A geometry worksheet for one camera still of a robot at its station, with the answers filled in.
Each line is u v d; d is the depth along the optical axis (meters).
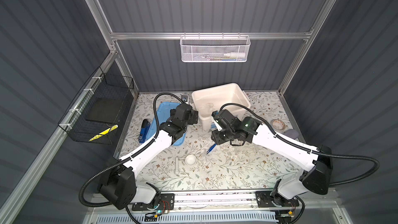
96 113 0.72
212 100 1.02
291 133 0.94
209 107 1.05
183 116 0.61
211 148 0.91
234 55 0.91
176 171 0.82
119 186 0.40
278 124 1.02
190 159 0.85
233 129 0.56
